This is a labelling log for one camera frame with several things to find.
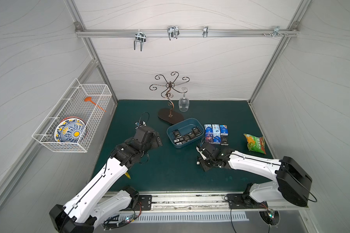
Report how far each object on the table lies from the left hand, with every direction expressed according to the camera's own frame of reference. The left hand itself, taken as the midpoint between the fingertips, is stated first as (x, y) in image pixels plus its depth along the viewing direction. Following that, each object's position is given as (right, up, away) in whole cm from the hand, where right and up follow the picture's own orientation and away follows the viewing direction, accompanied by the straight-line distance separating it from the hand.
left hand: (154, 138), depth 74 cm
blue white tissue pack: (+34, +2, +27) cm, 43 cm away
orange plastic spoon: (-36, +21, +4) cm, 42 cm away
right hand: (+27, -16, +11) cm, 33 cm away
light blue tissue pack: (+39, +3, +27) cm, 48 cm away
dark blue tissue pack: (+34, -1, +24) cm, 41 cm away
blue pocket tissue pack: (+45, +1, +27) cm, 52 cm away
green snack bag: (+62, -6, +16) cm, 64 cm away
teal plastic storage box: (+18, 0, +26) cm, 32 cm away
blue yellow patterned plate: (-35, +6, -12) cm, 38 cm away
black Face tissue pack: (+43, -4, +22) cm, 49 cm away
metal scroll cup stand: (+7, +12, +35) cm, 37 cm away
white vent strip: (+14, -38, -4) cm, 41 cm away
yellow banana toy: (-15, -21, +5) cm, 27 cm away
